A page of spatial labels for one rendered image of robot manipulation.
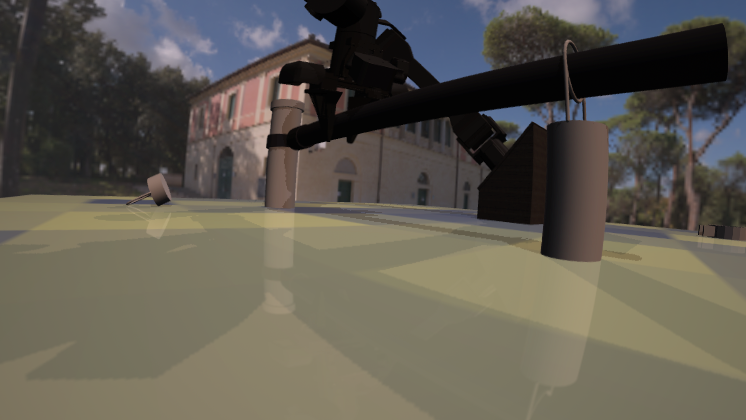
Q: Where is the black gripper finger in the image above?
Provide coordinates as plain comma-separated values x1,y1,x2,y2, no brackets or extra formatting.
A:
347,97,382,143
305,89,343,142

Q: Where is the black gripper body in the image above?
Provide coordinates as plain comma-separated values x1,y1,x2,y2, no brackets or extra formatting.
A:
278,31,409,99

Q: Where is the grey post with cap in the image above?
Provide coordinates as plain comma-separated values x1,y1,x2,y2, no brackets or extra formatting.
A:
265,99,305,208

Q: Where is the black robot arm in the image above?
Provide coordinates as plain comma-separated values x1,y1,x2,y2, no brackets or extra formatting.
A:
304,0,509,171

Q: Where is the black round pipe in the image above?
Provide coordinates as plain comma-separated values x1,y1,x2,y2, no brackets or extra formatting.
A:
297,23,728,146

